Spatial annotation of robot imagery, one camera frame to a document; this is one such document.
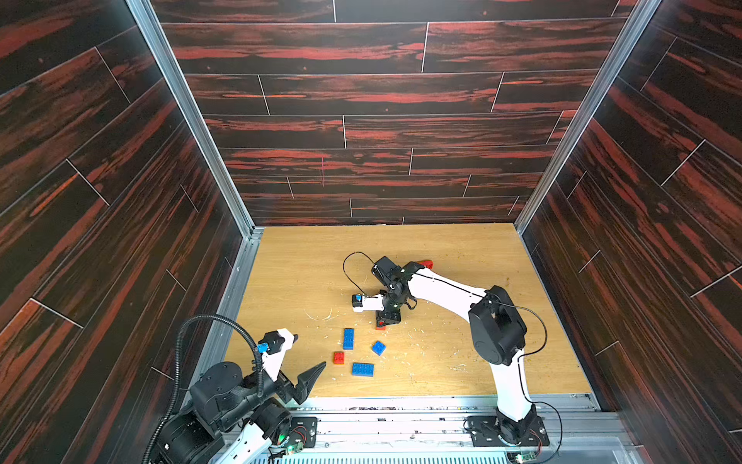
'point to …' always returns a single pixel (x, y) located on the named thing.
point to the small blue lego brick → (379, 348)
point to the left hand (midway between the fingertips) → (310, 351)
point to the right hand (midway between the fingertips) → (385, 311)
